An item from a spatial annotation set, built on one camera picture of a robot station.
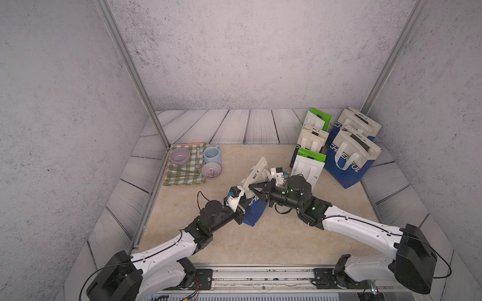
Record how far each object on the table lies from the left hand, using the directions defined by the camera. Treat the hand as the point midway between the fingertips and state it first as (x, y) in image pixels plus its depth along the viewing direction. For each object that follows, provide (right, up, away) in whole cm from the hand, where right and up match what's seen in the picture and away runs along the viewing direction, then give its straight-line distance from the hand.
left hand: (252, 201), depth 75 cm
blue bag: (+1, -2, +2) cm, 3 cm away
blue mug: (-22, +20, +34) cm, 45 cm away
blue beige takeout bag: (+54, +36, +23) cm, 69 cm away
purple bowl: (-42, +19, +37) cm, 59 cm away
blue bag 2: (+47, +18, +16) cm, 53 cm away
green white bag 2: (+34, +38, +23) cm, 56 cm away
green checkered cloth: (-34, +9, +32) cm, 48 cm away
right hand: (-1, +7, -7) cm, 11 cm away
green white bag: (+24, +14, +4) cm, 29 cm away
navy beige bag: (+28, +27, +14) cm, 41 cm away
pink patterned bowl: (-22, +11, +31) cm, 40 cm away
